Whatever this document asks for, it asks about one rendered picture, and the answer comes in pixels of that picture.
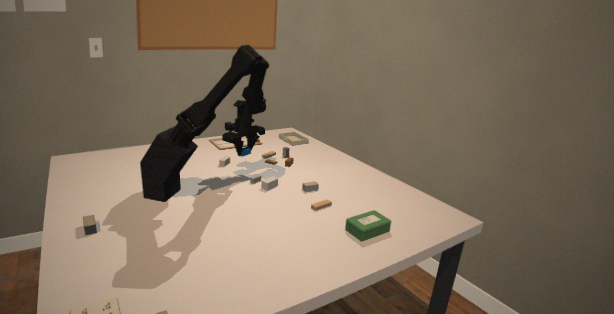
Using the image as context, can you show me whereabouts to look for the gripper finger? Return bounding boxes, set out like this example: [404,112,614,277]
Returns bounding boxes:
[233,140,244,156]
[246,135,260,151]

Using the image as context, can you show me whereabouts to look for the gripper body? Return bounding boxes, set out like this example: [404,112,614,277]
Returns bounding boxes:
[222,117,265,143]

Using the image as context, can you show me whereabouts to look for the brown clipboard with white paper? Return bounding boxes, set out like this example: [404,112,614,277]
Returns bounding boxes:
[213,136,262,150]

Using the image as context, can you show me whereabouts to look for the shallow beige rectangular tray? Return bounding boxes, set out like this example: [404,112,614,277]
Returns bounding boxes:
[279,132,309,146]

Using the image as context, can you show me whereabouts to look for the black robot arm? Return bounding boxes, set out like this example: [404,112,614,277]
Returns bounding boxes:
[169,45,269,149]

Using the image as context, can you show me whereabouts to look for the blue rectangular block with black label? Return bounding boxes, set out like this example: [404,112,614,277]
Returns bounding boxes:
[241,147,251,157]

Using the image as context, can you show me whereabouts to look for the green box with white label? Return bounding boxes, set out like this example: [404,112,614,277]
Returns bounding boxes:
[345,210,391,242]

